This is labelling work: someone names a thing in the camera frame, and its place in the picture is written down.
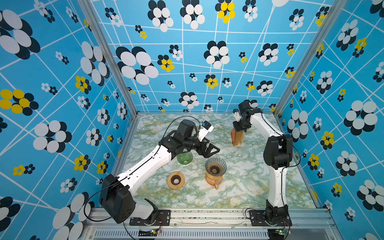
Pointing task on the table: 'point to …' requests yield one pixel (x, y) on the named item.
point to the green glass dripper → (185, 158)
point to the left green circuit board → (151, 233)
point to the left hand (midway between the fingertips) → (214, 145)
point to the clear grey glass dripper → (215, 166)
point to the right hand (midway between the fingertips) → (239, 128)
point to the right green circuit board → (276, 233)
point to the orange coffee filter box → (237, 137)
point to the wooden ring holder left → (175, 180)
